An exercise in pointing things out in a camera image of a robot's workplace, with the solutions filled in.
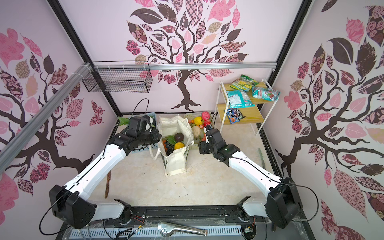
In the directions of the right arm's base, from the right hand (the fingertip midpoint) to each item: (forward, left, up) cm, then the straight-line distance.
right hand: (203, 142), depth 83 cm
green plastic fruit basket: (-4, +5, +3) cm, 7 cm away
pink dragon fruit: (+28, -3, -8) cm, 30 cm away
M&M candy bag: (+20, -22, 0) cm, 30 cm away
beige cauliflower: (+16, +4, -10) cm, 19 cm away
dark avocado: (+8, +15, -5) cm, 18 cm away
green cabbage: (+6, +20, -6) cm, 21 cm away
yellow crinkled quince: (+28, +2, -13) cm, 31 cm away
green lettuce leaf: (+23, +55, -6) cm, 60 cm away
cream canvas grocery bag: (-11, +15, -5) cm, 19 cm away
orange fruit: (+3, +15, -7) cm, 17 cm away
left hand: (0, +23, +5) cm, 23 cm away
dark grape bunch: (-1, +19, -4) cm, 20 cm away
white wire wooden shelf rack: (+22, -35, -1) cm, 42 cm away
